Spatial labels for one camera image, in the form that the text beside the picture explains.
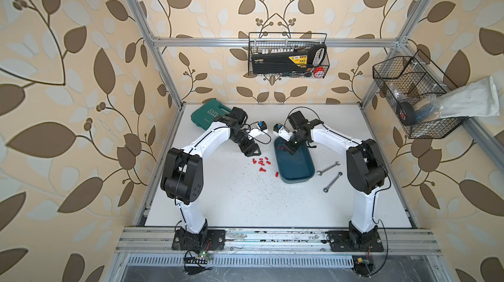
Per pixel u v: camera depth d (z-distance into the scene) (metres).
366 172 0.52
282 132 0.87
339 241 0.72
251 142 0.78
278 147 0.99
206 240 0.72
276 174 0.91
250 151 0.78
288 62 0.83
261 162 0.96
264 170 0.94
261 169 0.94
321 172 0.92
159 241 0.76
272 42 0.91
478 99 0.57
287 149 0.85
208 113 1.11
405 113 0.67
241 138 0.76
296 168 0.91
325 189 0.87
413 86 0.81
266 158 0.97
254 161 0.96
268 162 0.96
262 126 0.79
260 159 0.96
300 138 0.74
